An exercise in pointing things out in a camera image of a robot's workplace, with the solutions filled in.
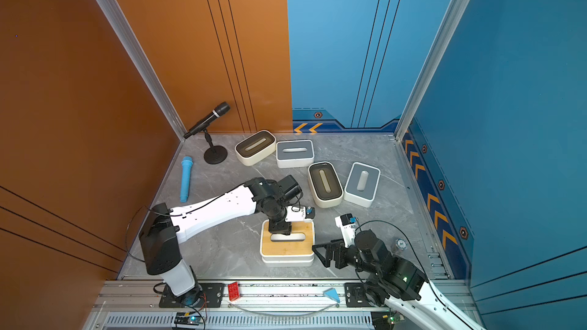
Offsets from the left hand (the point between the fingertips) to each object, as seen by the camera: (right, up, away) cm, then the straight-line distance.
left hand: (290, 220), depth 79 cm
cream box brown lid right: (+14, +10, +14) cm, 22 cm away
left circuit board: (-33, -29, -7) cm, 45 cm away
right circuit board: (+30, -28, -10) cm, 42 cm away
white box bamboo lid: (-6, -7, -7) cm, 12 cm away
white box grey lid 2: (-1, -12, -5) cm, 13 cm away
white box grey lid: (+1, +24, +26) cm, 35 cm away
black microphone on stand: (-38, +23, +30) cm, 54 cm away
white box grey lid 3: (+30, +11, +17) cm, 36 cm away
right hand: (+11, -6, -8) cm, 15 cm away
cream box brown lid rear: (-18, +27, +29) cm, 43 cm away
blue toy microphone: (-50, +19, +26) cm, 59 cm away
